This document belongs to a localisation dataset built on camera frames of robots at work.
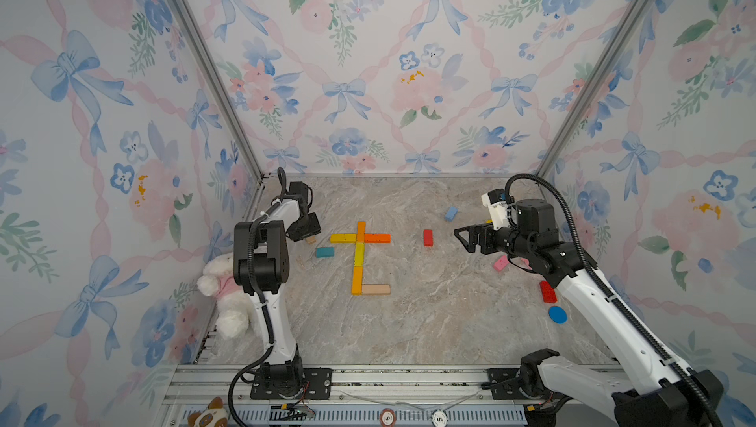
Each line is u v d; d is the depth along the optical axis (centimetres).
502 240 63
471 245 67
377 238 101
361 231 103
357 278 92
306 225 88
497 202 65
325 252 99
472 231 66
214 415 68
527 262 57
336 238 101
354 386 76
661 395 37
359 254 98
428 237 101
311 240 100
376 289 91
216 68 89
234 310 69
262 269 55
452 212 109
